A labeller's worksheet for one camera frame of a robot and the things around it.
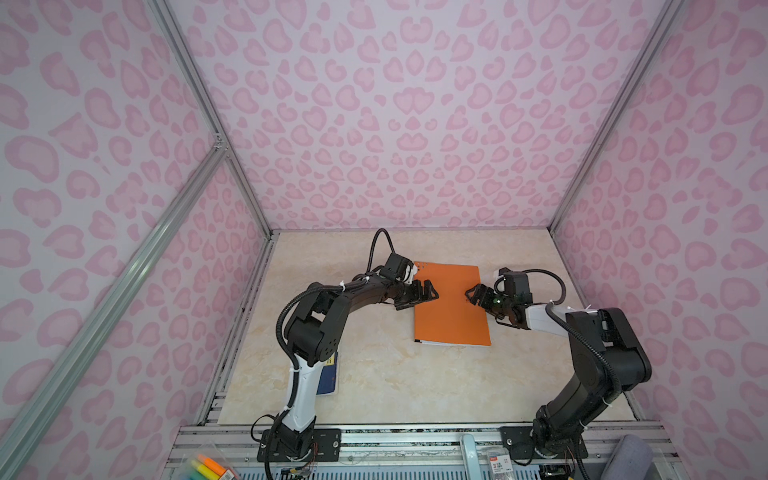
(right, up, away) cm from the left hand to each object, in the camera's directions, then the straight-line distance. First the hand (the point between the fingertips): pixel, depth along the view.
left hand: (431, 298), depth 95 cm
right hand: (+14, +1, +1) cm, 14 cm away
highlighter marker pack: (-56, -36, -26) cm, 71 cm away
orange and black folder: (+6, -6, 0) cm, 9 cm away
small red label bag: (+13, -34, -26) cm, 45 cm away
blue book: (-30, -20, -13) cm, 38 cm away
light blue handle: (+6, -32, -27) cm, 43 cm away
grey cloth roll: (+43, -33, -26) cm, 60 cm away
